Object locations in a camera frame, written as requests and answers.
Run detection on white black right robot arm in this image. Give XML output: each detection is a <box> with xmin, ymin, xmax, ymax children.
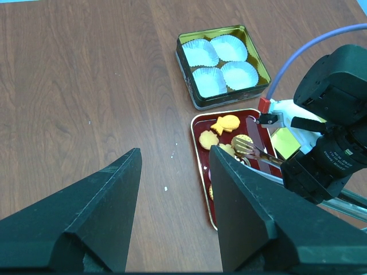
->
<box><xmin>281</xmin><ymin>45</ymin><xmax>366</xmax><ymax>205</ymax></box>

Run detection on orange fish-shaped cookie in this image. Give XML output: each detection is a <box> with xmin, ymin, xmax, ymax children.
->
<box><xmin>210</xmin><ymin>115</ymin><xmax>241</xmax><ymax>136</ymax></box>

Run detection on gold square cookie tin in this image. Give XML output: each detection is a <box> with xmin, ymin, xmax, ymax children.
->
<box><xmin>175</xmin><ymin>25</ymin><xmax>271</xmax><ymax>110</ymax></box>

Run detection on round waffle sandwich cookie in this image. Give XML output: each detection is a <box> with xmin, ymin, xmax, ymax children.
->
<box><xmin>231</xmin><ymin>134</ymin><xmax>253</xmax><ymax>154</ymax></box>

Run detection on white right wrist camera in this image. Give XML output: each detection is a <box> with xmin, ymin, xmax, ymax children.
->
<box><xmin>256</xmin><ymin>97</ymin><xmax>324</xmax><ymax>154</ymax></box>

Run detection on gold tin lid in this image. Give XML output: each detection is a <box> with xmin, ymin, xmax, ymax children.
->
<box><xmin>268</xmin><ymin>116</ymin><xmax>326</xmax><ymax>159</ymax></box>

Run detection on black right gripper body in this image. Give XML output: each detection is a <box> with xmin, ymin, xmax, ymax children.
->
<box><xmin>280</xmin><ymin>151</ymin><xmax>352</xmax><ymax>205</ymax></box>

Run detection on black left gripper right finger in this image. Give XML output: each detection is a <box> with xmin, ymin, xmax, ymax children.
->
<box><xmin>209</xmin><ymin>146</ymin><xmax>366</xmax><ymax>272</ymax></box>

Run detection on white paper cup front-left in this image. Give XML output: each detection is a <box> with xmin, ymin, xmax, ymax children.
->
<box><xmin>193</xmin><ymin>67</ymin><xmax>227</xmax><ymax>98</ymax></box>

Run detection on orange shell-shaped cookie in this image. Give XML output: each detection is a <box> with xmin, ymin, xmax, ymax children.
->
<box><xmin>199</xmin><ymin>130</ymin><xmax>219</xmax><ymax>150</ymax></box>

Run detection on white paper cup back-left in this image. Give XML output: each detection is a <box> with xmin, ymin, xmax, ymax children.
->
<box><xmin>182</xmin><ymin>38</ymin><xmax>219</xmax><ymax>67</ymax></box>

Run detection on dark red serving tray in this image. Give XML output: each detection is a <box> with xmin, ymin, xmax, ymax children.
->
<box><xmin>190</xmin><ymin>109</ymin><xmax>282</xmax><ymax>229</ymax></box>

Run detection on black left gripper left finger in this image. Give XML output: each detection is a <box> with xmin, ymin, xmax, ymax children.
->
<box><xmin>1</xmin><ymin>148</ymin><xmax>142</xmax><ymax>272</ymax></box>

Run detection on white paper cup front-right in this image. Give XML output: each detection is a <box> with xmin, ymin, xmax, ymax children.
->
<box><xmin>221</xmin><ymin>61</ymin><xmax>259</xmax><ymax>91</ymax></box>

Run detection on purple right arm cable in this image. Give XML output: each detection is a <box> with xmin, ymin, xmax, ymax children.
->
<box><xmin>266</xmin><ymin>23</ymin><xmax>367</xmax><ymax>100</ymax></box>

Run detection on white paper cup back-right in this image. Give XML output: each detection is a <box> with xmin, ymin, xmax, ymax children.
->
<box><xmin>210</xmin><ymin>34</ymin><xmax>248</xmax><ymax>61</ymax></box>

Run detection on round lattice biscuit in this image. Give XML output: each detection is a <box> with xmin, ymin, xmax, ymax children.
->
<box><xmin>208</xmin><ymin>185</ymin><xmax>213</xmax><ymax>201</ymax></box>

